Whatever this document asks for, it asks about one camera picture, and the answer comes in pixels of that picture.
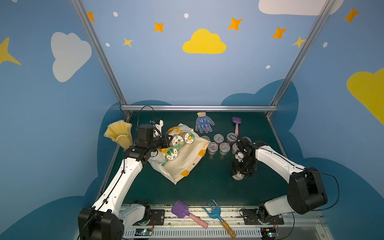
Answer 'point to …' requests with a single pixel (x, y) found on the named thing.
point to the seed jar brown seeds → (206, 137)
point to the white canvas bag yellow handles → (188, 155)
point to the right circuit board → (268, 233)
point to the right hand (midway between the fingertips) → (238, 173)
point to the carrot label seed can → (177, 141)
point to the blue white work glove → (203, 123)
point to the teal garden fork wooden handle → (216, 213)
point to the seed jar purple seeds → (219, 138)
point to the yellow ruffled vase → (121, 132)
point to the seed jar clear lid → (248, 138)
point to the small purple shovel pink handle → (237, 120)
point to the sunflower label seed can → (189, 137)
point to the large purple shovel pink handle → (181, 210)
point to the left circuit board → (143, 232)
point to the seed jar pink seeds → (231, 138)
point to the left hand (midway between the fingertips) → (175, 136)
